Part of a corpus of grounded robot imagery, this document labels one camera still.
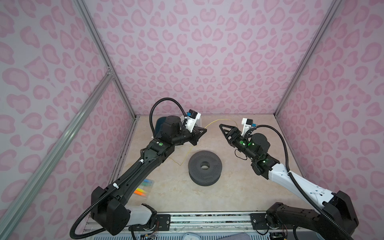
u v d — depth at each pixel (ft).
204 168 2.96
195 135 2.03
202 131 2.30
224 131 2.16
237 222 2.46
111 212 1.26
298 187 1.48
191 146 3.31
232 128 2.12
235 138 2.06
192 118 2.01
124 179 1.41
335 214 1.27
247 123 2.20
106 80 2.84
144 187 2.81
